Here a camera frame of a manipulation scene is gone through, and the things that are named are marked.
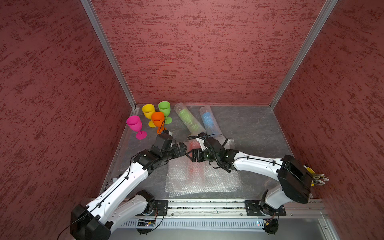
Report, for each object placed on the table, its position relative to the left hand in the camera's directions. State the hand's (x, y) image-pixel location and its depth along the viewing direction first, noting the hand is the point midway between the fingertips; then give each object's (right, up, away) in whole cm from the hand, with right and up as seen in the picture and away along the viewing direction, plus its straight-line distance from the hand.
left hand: (179, 152), depth 78 cm
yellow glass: (-24, +25, +23) cm, 41 cm away
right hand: (+7, -3, +3) cm, 8 cm away
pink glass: (-28, +15, +11) cm, 34 cm away
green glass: (+7, +14, +22) cm, 27 cm away
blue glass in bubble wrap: (+19, +14, +23) cm, 33 cm away
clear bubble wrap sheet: (+3, -15, +5) cm, 17 cm away
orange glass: (-15, +17, +14) cm, 27 cm away
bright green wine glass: (-13, +27, +24) cm, 39 cm away
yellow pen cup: (+70, -10, 0) cm, 71 cm away
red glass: (+9, -10, 0) cm, 14 cm away
